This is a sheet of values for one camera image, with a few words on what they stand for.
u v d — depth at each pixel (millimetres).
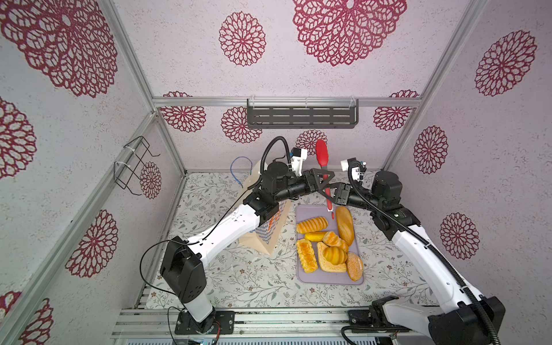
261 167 537
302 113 945
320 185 604
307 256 855
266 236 782
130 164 760
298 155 636
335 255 811
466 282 416
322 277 832
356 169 623
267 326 730
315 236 906
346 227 942
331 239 868
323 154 683
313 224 944
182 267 423
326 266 833
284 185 578
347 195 591
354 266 815
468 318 374
